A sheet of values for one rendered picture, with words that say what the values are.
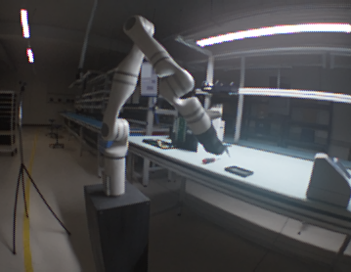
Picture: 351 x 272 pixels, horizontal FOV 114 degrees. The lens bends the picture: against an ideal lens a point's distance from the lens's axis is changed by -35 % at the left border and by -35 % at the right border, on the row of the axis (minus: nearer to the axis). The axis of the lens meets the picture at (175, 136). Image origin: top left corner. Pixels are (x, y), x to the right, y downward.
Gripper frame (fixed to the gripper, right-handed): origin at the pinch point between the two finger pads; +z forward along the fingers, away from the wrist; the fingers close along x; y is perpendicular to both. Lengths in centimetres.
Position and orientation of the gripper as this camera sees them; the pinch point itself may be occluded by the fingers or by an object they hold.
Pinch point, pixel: (225, 156)
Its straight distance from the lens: 72.2
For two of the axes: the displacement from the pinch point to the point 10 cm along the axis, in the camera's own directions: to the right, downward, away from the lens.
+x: 5.4, 1.5, -8.3
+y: -6.6, 6.8, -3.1
